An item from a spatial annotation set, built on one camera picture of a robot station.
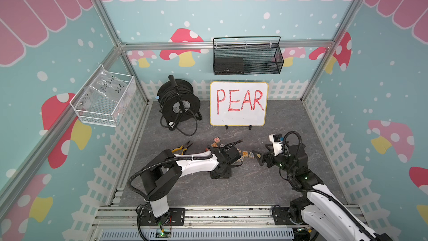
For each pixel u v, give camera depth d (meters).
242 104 1.00
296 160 0.58
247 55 0.94
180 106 0.93
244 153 0.94
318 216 0.58
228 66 0.87
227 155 0.69
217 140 0.99
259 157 0.73
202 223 0.74
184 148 0.96
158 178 0.46
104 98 0.72
